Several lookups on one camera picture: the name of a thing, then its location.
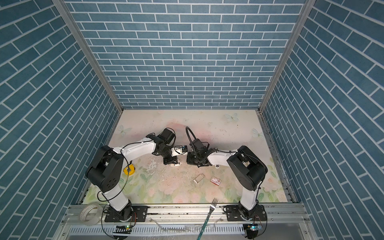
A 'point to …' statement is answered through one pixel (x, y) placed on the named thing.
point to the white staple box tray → (200, 177)
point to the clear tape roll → (96, 219)
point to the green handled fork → (212, 208)
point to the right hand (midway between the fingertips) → (185, 159)
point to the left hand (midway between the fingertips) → (176, 159)
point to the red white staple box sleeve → (215, 180)
